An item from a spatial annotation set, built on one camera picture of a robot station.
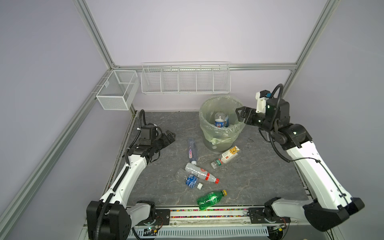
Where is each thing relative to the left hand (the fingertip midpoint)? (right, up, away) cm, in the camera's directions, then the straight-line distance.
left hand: (170, 140), depth 81 cm
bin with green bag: (+27, 0, +1) cm, 27 cm away
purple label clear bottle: (+12, -8, +11) cm, 18 cm away
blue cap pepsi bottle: (+28, +12, +7) cm, 31 cm away
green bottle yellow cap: (+22, -29, -7) cm, 37 cm away
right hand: (+36, +15, -14) cm, 41 cm away
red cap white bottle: (+14, -18, +3) cm, 23 cm away
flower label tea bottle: (+32, -11, +8) cm, 35 cm away
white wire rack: (+7, +40, +17) cm, 44 cm away
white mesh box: (-39, +31, +18) cm, 53 cm away
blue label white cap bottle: (+11, -22, -1) cm, 25 cm away
